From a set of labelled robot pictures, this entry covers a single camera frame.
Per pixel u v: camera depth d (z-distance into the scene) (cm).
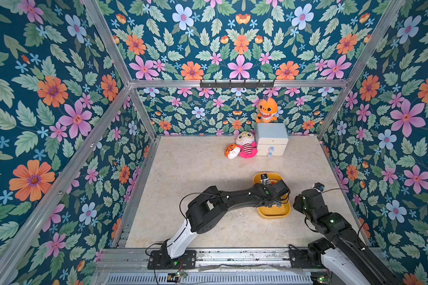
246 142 108
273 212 86
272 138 99
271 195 68
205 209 54
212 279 70
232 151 104
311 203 61
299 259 73
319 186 71
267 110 96
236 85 93
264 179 82
